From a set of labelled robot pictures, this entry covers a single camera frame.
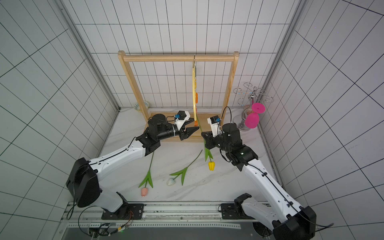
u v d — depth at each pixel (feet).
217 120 2.04
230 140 1.75
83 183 1.36
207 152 2.37
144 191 2.54
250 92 2.91
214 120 2.04
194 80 2.22
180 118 1.95
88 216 2.25
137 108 3.86
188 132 2.11
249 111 3.18
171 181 2.66
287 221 1.21
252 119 3.35
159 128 1.91
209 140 2.05
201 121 2.45
